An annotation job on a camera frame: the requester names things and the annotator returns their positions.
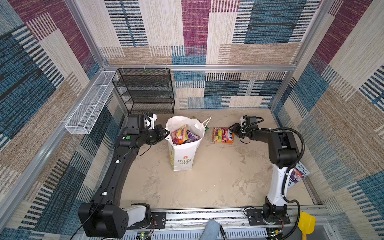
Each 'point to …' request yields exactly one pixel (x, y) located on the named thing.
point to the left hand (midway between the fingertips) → (170, 130)
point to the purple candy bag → (192, 137)
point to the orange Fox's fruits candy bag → (180, 136)
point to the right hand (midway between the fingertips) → (230, 131)
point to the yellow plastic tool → (306, 224)
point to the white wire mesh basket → (83, 119)
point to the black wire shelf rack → (145, 90)
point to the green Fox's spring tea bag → (206, 128)
